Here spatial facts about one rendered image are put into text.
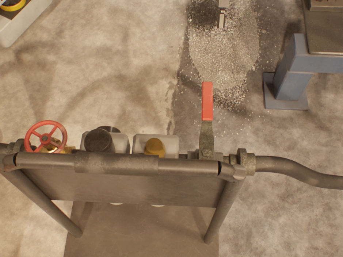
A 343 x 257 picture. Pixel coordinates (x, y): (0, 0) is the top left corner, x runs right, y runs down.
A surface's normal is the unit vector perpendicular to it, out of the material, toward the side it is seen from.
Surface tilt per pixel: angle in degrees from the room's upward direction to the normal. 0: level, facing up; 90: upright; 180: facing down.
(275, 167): 46
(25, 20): 90
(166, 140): 0
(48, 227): 0
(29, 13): 90
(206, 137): 0
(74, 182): 90
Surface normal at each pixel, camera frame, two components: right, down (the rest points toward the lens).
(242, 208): 0.00, -0.45
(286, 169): 0.29, 0.35
